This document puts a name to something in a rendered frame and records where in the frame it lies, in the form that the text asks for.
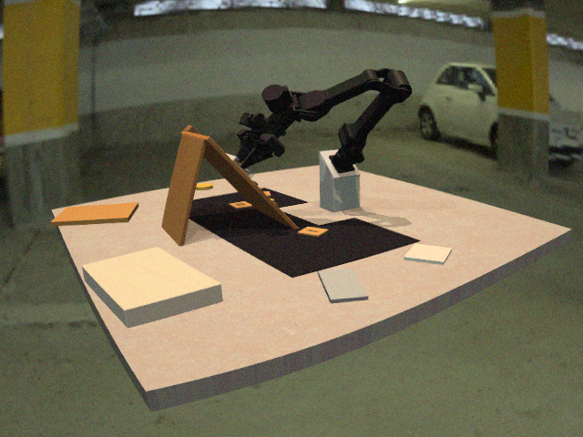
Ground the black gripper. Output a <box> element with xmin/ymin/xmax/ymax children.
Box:
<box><xmin>236</xmin><ymin>116</ymin><xmax>286</xmax><ymax>168</ymax></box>

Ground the orange flat rectangular card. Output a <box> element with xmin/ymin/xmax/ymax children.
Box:
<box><xmin>50</xmin><ymin>203</ymin><xmax>138</xmax><ymax>227</ymax></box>

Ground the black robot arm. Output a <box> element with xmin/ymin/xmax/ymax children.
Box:
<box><xmin>239</xmin><ymin>68</ymin><xmax>413</xmax><ymax>174</ymax></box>

